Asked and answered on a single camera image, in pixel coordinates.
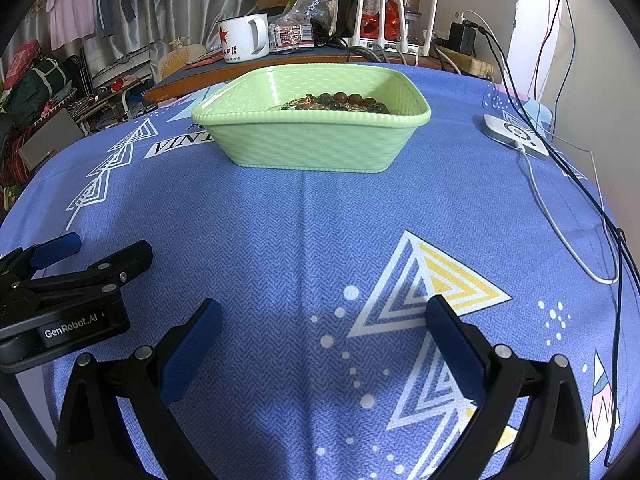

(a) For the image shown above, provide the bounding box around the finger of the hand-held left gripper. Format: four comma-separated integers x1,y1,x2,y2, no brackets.
0,231,82,281
15,240,154,311

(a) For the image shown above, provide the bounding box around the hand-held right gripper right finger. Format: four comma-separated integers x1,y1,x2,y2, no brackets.
425,294,591,480

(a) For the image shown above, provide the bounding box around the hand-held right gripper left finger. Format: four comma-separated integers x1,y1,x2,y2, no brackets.
56,297,223,480

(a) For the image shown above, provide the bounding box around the green plastic basket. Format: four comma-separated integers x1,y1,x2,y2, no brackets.
191,64,432,176

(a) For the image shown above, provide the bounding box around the pile of beaded bracelets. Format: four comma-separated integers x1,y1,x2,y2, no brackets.
280,91,390,113

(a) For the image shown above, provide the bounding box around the grey flat box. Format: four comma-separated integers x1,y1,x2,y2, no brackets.
17,107,86,171

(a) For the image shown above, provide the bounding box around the blue printed tablecloth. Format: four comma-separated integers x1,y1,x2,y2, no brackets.
0,57,631,480

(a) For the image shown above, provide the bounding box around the dark green duffel bag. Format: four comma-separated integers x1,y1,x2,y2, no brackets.
2,57,73,128

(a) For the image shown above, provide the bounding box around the wooden desk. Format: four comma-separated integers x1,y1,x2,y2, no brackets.
142,42,451,106

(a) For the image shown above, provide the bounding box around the white flat device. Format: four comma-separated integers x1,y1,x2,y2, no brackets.
482,112,550,161

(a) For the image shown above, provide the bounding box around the yellow-white packet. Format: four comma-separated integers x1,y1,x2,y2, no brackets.
157,37,211,81

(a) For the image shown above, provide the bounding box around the pink t-shirt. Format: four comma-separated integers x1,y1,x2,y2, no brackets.
45,0,101,53

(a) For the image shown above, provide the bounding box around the white enamel mug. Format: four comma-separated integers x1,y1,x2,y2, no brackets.
216,12,272,64

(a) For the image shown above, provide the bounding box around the beige power strip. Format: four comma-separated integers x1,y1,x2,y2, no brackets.
435,45,496,78

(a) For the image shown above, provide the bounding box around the red printed packet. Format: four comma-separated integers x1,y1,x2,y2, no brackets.
269,22,316,53

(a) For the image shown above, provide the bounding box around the black charger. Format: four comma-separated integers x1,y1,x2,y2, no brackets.
447,20,478,53

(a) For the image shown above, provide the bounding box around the white router with antennas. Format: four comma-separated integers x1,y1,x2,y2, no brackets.
345,0,441,58

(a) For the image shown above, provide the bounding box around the clear plastic bag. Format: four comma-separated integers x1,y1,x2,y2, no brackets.
282,0,336,28

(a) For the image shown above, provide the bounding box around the red plastic bag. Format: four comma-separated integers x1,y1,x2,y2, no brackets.
360,0,403,38

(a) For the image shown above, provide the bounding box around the glass jar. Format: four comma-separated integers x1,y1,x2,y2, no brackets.
400,0,426,43

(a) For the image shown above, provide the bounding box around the white cable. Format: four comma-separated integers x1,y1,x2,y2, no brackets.
515,142,621,285

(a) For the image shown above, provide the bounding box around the black cable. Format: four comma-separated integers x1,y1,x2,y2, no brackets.
480,25,640,466
530,0,576,106

